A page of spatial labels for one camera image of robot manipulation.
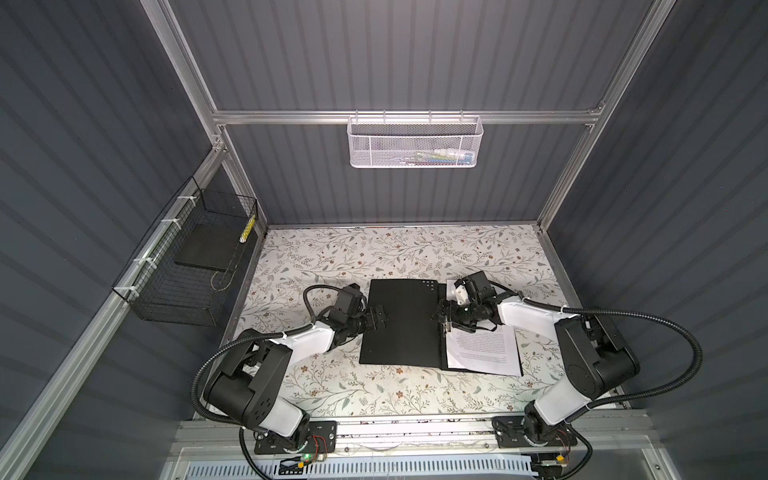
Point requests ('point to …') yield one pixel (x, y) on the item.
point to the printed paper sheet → (486, 351)
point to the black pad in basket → (214, 246)
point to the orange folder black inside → (411, 337)
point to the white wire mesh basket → (414, 142)
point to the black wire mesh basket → (186, 270)
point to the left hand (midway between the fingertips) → (380, 320)
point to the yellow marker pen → (248, 228)
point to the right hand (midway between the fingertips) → (443, 322)
